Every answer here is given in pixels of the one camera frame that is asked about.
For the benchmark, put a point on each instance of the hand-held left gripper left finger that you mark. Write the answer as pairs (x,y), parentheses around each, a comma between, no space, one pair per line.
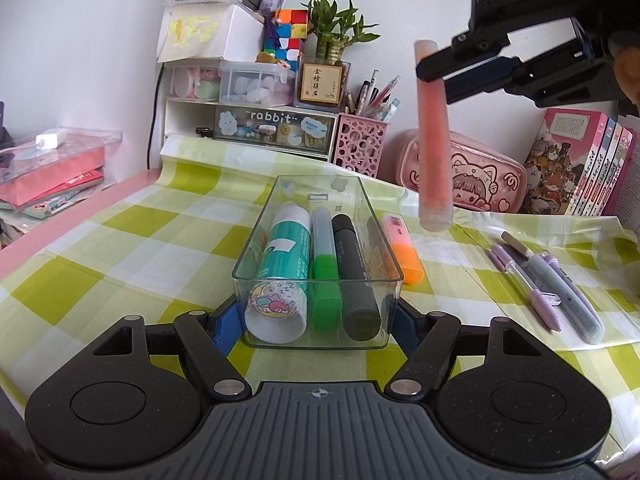
(227,332)

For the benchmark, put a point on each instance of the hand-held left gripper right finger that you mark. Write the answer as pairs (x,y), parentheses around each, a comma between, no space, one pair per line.
(404,332)

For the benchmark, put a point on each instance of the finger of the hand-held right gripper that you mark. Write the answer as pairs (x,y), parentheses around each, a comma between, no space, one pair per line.
(485,77)
(465,52)

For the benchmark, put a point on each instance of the black marker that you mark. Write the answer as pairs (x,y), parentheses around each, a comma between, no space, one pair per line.
(355,280)

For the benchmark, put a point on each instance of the orange highlighter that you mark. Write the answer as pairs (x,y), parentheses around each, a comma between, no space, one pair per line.
(407,260)

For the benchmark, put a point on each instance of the pink highlighter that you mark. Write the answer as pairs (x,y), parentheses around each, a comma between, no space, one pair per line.
(435,160)

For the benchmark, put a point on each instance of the green glue stick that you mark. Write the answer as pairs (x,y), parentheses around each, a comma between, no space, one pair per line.
(285,250)

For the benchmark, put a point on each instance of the green highlighter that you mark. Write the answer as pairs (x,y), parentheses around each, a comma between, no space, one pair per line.
(325,270)

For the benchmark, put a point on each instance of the clear plastic tray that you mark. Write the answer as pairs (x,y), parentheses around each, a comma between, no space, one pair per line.
(300,187)

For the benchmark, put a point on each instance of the thick purple pen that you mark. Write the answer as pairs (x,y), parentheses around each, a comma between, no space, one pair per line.
(552,262)

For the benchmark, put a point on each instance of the grey double-ended highlighter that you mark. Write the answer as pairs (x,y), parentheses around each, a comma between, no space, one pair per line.
(575,305)

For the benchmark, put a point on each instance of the person's right hand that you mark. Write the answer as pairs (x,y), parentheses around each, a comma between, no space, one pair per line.
(627,65)

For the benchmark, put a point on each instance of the pink pencil case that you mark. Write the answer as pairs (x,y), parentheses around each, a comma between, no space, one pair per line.
(480,180)

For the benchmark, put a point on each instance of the bunch of pens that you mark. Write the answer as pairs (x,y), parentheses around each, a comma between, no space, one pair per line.
(372,102)

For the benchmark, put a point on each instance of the pink boxed book set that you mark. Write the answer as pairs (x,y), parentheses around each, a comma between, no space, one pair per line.
(555,160)

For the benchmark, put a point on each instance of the green checked tablecloth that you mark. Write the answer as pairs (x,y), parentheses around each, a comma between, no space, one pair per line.
(150,240)

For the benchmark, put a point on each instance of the pink perforated pen holder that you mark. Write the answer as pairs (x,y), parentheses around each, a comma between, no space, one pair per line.
(360,145)

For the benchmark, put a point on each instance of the clear purple gel pen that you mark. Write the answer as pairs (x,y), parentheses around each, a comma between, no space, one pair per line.
(542,307)

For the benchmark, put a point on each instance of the lucky bamboo in glass pot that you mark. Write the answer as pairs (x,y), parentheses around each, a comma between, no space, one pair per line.
(320,85)

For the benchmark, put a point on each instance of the small brown toy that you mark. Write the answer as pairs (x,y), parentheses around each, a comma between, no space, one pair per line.
(272,59)

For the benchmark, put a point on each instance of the black binder clip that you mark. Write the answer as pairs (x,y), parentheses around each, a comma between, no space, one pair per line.
(202,132)

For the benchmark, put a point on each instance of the clear box with cotton pads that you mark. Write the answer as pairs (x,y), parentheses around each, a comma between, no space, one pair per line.
(255,85)

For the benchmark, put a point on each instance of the stack of booklets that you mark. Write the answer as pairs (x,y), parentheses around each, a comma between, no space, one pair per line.
(60,201)

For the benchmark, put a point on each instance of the white drawer organizer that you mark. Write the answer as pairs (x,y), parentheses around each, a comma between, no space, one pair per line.
(175,120)

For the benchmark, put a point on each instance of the white storage box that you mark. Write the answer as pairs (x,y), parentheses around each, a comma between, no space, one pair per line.
(235,35)

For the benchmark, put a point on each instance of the clear plastic case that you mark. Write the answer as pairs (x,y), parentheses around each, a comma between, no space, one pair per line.
(90,140)

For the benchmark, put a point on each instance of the clear box with pastel items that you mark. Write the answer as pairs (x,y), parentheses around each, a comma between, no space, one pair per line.
(192,82)

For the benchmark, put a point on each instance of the white charger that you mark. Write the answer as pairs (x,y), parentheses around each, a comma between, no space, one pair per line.
(50,140)

